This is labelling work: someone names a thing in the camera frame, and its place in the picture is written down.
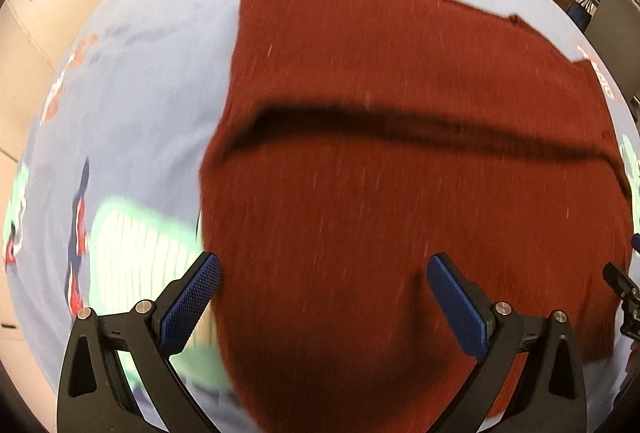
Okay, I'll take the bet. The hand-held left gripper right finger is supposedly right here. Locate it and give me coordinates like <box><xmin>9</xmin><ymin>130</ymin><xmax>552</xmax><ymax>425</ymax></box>
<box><xmin>426</xmin><ymin>253</ymin><xmax>586</xmax><ymax>433</ymax></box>

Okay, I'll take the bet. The dark red knit sweater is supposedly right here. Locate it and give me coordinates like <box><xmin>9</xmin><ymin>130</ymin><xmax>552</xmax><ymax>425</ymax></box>
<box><xmin>199</xmin><ymin>0</ymin><xmax>635</xmax><ymax>433</ymax></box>

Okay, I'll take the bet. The dark blue backpack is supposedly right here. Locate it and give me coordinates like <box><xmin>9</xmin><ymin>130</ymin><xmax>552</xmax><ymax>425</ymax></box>
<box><xmin>569</xmin><ymin>0</ymin><xmax>596</xmax><ymax>32</ymax></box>

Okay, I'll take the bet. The blue printed bed sheet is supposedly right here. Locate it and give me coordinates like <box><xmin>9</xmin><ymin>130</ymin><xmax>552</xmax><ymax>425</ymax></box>
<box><xmin>2</xmin><ymin>0</ymin><xmax>640</xmax><ymax>433</ymax></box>

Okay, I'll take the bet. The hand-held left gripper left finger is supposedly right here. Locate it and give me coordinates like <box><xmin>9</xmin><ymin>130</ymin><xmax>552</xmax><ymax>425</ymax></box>
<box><xmin>57</xmin><ymin>251</ymin><xmax>222</xmax><ymax>433</ymax></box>

